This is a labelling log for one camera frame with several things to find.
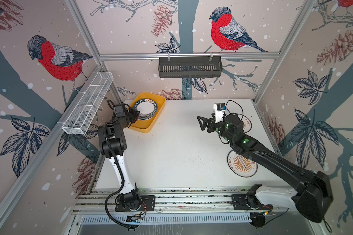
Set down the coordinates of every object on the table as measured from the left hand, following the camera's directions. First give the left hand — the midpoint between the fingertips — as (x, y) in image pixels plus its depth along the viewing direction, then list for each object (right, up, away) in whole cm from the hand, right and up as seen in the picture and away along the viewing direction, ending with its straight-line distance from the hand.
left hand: (139, 109), depth 104 cm
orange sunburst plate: (+79, -11, +2) cm, 80 cm away
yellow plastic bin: (+7, -12, -6) cm, 15 cm away
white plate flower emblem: (+5, -4, +1) cm, 7 cm away
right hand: (+42, -5, -29) cm, 51 cm away
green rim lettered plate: (+4, +1, +7) cm, 8 cm away
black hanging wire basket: (+35, +31, +3) cm, 47 cm away
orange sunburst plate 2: (+66, -35, -18) cm, 77 cm away
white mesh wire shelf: (-20, -3, -29) cm, 36 cm away
